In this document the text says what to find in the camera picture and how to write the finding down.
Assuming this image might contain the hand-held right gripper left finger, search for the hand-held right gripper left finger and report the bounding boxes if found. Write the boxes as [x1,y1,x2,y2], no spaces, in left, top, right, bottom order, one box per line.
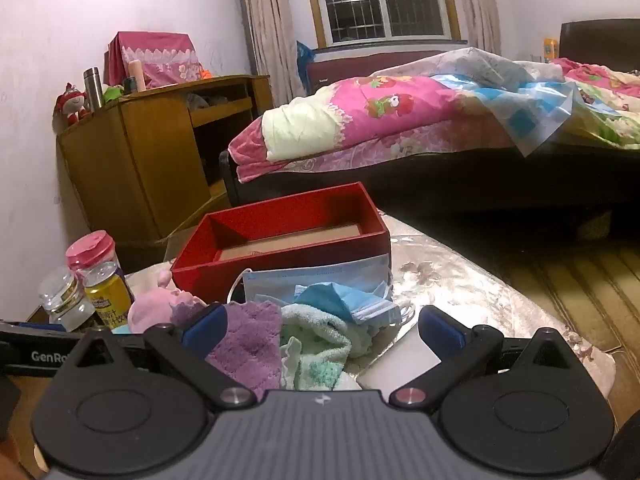
[75,302,256,408]

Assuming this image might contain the bed with pink quilt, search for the bed with pink quilt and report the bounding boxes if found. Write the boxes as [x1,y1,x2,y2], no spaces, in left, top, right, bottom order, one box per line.
[219,140,640,226]

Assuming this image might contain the blue face mask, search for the blue face mask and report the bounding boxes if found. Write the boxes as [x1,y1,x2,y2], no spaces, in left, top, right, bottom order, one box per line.
[227,254,392,311]
[345,282,416,329]

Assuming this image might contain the purple towel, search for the purple towel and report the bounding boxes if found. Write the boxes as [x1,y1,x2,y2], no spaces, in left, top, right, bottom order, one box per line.
[172,302,283,396]

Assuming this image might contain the steel thermos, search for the steel thermos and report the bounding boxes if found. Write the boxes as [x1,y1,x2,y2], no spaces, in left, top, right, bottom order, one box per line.
[83,67,105,112]

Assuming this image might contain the pink cloth covered box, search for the pink cloth covered box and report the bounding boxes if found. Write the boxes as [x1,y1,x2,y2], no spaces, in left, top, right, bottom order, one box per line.
[104,31,206,90]

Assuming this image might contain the pink pig plush teal shirt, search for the pink pig plush teal shirt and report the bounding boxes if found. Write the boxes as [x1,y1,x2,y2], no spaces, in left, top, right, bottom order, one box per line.
[112,270,207,336]

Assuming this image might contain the yellow drink can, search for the yellow drink can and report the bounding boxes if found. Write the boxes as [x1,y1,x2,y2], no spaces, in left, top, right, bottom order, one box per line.
[82,261,135,330]

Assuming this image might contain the teal face mask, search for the teal face mask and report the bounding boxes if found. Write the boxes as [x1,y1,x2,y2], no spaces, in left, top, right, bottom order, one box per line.
[292,282,361,318]

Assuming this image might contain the red santa doll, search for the red santa doll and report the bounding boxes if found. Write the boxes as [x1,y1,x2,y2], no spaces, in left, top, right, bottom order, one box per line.
[54,82,93,127]

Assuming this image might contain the floral tablecloth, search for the floral tablecloth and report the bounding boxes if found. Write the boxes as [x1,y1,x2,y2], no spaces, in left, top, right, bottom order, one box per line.
[124,210,618,402]

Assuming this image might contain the green white towel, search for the green white towel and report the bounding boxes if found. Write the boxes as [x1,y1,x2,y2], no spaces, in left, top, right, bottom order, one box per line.
[279,304,373,392]

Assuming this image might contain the pink lid plastic bottle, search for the pink lid plastic bottle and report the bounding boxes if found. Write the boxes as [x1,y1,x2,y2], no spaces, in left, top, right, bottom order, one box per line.
[65,230,133,306]

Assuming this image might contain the green pink floral quilt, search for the green pink floral quilt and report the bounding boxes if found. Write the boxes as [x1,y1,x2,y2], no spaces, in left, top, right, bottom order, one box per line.
[547,57,640,152]

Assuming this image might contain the maroon sofa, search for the maroon sofa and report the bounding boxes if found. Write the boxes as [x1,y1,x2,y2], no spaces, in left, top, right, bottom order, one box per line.
[305,47,473,96]

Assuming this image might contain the wooden cabinet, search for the wooden cabinet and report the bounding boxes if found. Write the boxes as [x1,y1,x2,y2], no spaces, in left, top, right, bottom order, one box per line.
[56,74,273,261]

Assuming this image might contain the checked plastic sheet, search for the checked plastic sheet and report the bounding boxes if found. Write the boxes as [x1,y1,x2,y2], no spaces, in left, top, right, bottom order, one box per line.
[372,46,587,158]

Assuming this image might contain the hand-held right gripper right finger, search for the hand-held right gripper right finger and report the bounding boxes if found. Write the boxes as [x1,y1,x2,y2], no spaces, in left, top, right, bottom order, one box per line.
[387,305,571,408]

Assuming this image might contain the dark headboard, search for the dark headboard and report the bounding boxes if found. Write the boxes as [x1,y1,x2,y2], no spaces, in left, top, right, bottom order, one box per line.
[559,19,640,74]

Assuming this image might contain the clear plastic jar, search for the clear plastic jar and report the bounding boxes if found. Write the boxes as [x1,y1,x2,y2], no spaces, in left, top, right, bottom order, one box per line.
[39,265,96,332]

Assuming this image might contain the blue bag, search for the blue bag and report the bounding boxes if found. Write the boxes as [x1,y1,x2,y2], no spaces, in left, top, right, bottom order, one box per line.
[296,40,317,95]

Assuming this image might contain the red box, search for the red box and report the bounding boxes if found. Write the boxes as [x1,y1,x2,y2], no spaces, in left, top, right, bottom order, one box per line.
[170,182,392,306]

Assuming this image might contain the beige curtain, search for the beige curtain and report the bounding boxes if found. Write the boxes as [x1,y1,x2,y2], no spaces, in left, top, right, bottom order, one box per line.
[235,0,308,109]
[440,0,504,56]

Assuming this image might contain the barred window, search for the barred window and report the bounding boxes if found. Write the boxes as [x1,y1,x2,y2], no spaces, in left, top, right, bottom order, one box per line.
[302,0,462,49]

